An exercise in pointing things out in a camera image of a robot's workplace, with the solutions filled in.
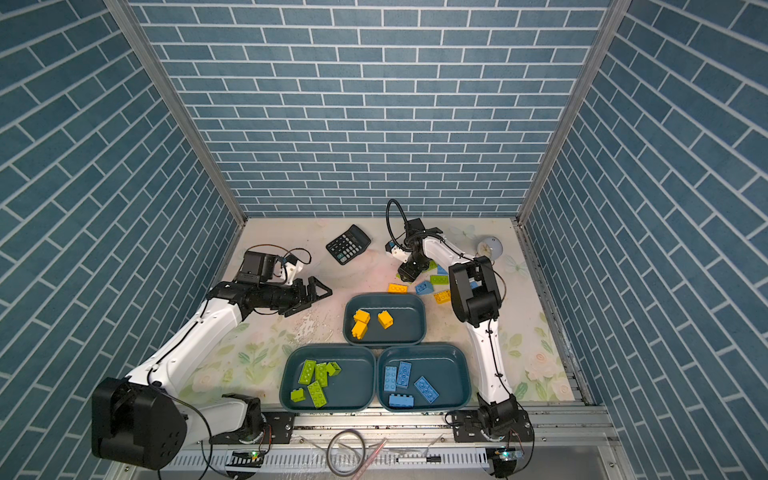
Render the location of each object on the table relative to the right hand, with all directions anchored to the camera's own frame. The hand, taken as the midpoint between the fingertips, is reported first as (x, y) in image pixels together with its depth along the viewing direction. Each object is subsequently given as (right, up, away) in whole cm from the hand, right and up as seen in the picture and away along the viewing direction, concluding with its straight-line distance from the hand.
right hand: (408, 269), depth 105 cm
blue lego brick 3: (+12, -1, 0) cm, 12 cm away
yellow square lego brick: (-15, -17, -17) cm, 28 cm away
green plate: (+11, -4, -3) cm, 12 cm away
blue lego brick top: (-3, -32, -29) cm, 43 cm away
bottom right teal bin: (+10, -26, -22) cm, 35 cm away
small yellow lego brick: (-7, -14, -15) cm, 22 cm away
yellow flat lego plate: (+11, -8, -9) cm, 16 cm away
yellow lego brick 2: (-15, -13, -14) cm, 24 cm away
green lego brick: (-25, -31, -27) cm, 48 cm away
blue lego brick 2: (+4, -30, -26) cm, 40 cm away
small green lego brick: (-21, -25, -24) cm, 41 cm away
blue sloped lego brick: (+5, -6, -8) cm, 11 cm away
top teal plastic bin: (0, -13, -10) cm, 16 cm away
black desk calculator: (-22, +8, +5) cm, 24 cm away
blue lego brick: (-2, -27, -23) cm, 35 cm away
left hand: (-24, -5, -25) cm, 35 cm away
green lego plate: (-29, -27, -24) cm, 46 cm away
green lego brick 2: (-25, -27, -24) cm, 44 cm away
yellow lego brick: (-4, -6, -6) cm, 9 cm away
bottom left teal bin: (-15, -30, -26) cm, 43 cm away
